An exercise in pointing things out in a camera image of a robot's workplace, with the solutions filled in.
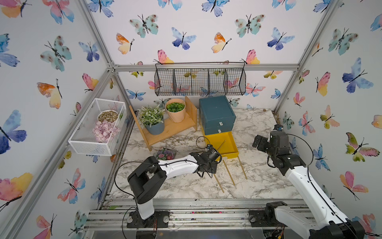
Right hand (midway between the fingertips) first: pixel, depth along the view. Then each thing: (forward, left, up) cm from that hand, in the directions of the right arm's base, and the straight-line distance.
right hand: (265, 138), depth 79 cm
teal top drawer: (+12, +23, -2) cm, 26 cm away
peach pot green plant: (+21, +51, -2) cm, 55 cm away
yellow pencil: (-12, +16, -21) cm, 29 cm away
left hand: (-9, +26, -17) cm, 32 cm away
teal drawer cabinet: (+15, +25, +1) cm, 30 cm away
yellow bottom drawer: (+9, +18, -20) cm, 29 cm away
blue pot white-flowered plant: (+10, +62, +2) cm, 63 cm away
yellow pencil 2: (-8, +8, -21) cm, 24 cm away
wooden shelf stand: (+15, +55, -14) cm, 59 cm away
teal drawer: (+12, +23, -10) cm, 28 cm away
